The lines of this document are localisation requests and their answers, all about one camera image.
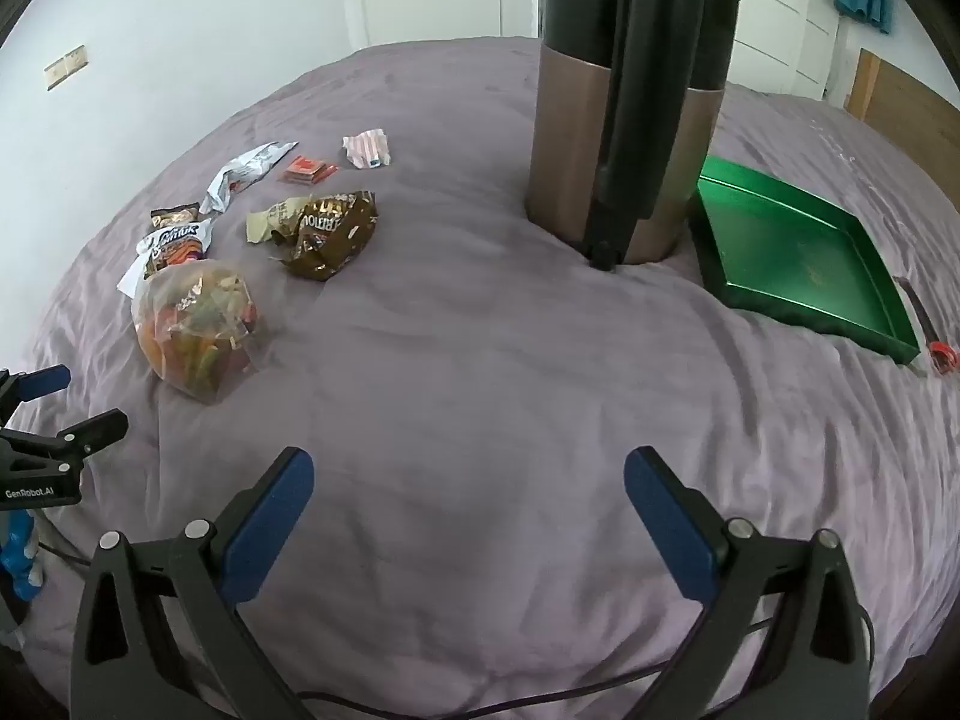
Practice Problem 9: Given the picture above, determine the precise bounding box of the silver white snack wrapper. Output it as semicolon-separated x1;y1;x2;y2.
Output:
199;140;299;217

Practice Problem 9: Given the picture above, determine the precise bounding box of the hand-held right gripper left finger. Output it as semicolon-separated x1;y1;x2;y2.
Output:
67;447;316;720

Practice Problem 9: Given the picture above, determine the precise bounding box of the white wardrobe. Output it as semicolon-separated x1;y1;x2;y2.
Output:
720;0;848;102

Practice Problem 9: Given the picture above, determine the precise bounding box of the black cable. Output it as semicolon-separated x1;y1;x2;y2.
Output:
296;600;875;715

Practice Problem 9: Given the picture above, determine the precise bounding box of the purple bed sheet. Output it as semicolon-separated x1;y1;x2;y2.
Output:
15;36;960;720

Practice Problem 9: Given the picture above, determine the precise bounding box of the pink striped snack packet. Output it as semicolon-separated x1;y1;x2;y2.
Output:
343;130;395;170

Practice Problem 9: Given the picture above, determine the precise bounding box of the small brown snack packet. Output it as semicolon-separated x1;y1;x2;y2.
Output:
150;202;202;230

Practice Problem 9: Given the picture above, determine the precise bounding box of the brown and black tall appliance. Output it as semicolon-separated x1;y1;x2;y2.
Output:
523;0;742;272

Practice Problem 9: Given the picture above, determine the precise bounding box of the white and blue snack bag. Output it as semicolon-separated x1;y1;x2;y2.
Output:
116;217;218;297

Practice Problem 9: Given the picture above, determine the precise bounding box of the phone with red case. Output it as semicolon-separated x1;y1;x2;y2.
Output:
894;276;960;376

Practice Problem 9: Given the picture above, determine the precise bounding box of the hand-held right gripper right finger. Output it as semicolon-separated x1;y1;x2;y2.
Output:
624;446;875;720

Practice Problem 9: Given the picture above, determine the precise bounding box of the green metal tray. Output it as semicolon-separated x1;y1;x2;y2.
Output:
688;155;922;366

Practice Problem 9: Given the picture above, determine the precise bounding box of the shiny brown snack bag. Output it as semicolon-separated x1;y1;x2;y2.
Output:
271;190;378;283

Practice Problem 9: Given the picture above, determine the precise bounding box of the beige snack packet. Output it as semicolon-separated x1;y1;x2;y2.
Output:
246;195;308;245

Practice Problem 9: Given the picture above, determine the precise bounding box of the clear bag of candies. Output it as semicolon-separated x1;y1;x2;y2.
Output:
131;257;261;404

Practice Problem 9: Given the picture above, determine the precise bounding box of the small red snack packet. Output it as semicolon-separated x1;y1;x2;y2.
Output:
277;155;338;186

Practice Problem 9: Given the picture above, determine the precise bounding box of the beige wall switch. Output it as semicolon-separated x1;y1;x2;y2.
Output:
43;47;89;91

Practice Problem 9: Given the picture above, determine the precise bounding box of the wooden headboard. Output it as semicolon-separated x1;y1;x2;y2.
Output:
847;49;960;158

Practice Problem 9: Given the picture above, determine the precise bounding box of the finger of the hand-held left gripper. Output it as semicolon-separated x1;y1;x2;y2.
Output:
0;365;72;428
0;409;130;460

